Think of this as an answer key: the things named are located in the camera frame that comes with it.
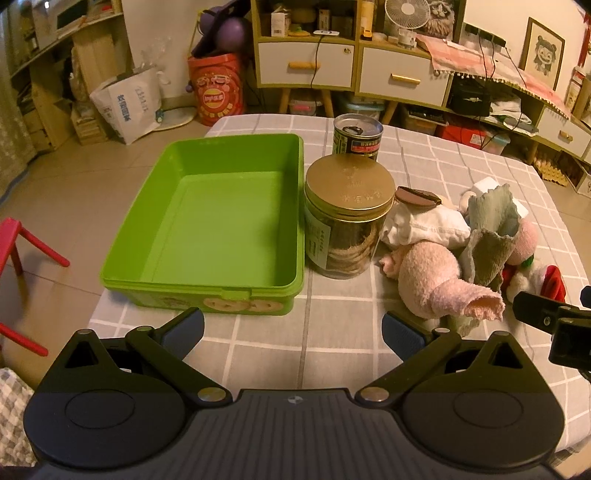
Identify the red white santa plush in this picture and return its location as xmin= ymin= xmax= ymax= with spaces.
xmin=502 ymin=261 xmax=566 ymax=303

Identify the grey green fluffy cloth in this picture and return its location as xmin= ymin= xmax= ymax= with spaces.
xmin=458 ymin=184 xmax=520 ymax=292

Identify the grey checked tablecloth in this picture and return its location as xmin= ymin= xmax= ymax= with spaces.
xmin=100 ymin=115 xmax=590 ymax=447

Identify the green plastic bin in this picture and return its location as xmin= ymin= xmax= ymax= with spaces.
xmin=100 ymin=133 xmax=304 ymax=315

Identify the red plastic chair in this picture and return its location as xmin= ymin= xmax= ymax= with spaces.
xmin=0 ymin=218 xmax=70 ymax=357

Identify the metal tin can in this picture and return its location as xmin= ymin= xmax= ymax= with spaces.
xmin=332 ymin=113 xmax=384 ymax=161

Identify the white paper shopping bag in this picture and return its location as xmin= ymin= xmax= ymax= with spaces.
xmin=90 ymin=68 xmax=163 ymax=145

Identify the black bag on shelf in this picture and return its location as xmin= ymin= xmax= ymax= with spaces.
xmin=447 ymin=77 xmax=492 ymax=118

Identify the framed cartoon girl picture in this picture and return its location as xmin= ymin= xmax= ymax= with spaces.
xmin=519 ymin=18 xmax=565 ymax=90

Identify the orange red printed bag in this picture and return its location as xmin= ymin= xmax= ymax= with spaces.
xmin=187 ymin=53 xmax=245 ymax=126

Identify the wooden cabinet with drawers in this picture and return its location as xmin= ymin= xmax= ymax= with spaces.
xmin=250 ymin=1 xmax=590 ymax=161

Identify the pink runner cloth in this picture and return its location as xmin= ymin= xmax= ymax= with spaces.
xmin=416 ymin=34 xmax=571 ymax=119

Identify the purple ball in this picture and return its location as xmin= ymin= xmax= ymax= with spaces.
xmin=216 ymin=18 xmax=249 ymax=52

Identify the framed cat picture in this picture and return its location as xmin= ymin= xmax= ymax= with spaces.
xmin=418 ymin=0 xmax=466 ymax=42

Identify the white desk fan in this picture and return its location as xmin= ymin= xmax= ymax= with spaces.
xmin=385 ymin=0 xmax=431 ymax=49

